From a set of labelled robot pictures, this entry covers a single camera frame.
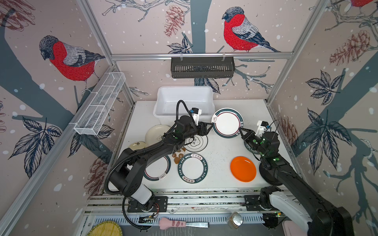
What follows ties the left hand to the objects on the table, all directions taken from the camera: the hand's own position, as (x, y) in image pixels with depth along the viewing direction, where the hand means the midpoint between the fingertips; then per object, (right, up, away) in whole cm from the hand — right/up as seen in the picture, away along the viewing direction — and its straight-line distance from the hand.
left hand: (211, 124), depth 78 cm
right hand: (+15, -3, 0) cm, 15 cm away
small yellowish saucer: (-47, -15, +17) cm, 52 cm away
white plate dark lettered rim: (-10, -27, +8) cm, 30 cm away
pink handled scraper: (-23, -45, -12) cm, 52 cm away
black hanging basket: (-3, +39, +26) cm, 47 cm away
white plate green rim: (+10, +1, +4) cm, 11 cm away
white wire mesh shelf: (-60, +8, -3) cm, 60 cm away
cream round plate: (-37, -7, +24) cm, 45 cm away
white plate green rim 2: (-31, -27, +8) cm, 42 cm away
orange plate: (+20, -27, +6) cm, 34 cm away
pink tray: (+34, -46, -14) cm, 59 cm away
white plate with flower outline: (-6, -14, +17) cm, 23 cm away
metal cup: (+8, -39, -18) cm, 43 cm away
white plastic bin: (-32, +19, +38) cm, 53 cm away
